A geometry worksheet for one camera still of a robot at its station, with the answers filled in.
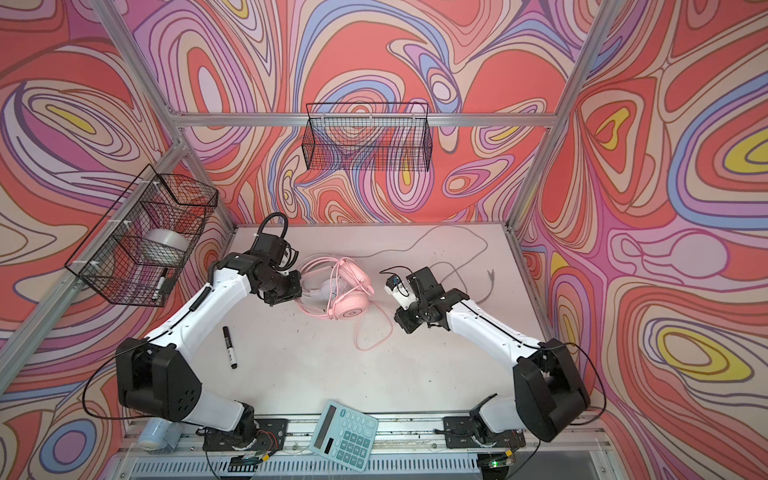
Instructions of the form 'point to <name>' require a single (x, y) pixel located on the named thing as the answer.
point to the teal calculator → (344, 435)
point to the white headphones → (316, 293)
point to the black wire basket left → (142, 243)
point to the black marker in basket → (160, 284)
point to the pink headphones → (337, 288)
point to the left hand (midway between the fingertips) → (305, 290)
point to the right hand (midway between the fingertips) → (403, 321)
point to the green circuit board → (243, 464)
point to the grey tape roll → (165, 247)
